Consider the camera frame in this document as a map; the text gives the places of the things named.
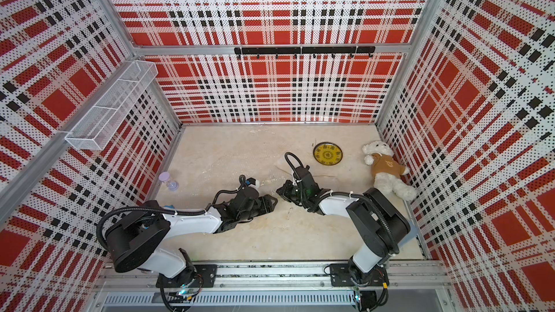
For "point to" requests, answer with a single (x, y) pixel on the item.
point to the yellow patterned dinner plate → (327, 153)
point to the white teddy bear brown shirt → (387, 171)
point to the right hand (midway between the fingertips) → (277, 191)
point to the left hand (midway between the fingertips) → (276, 201)
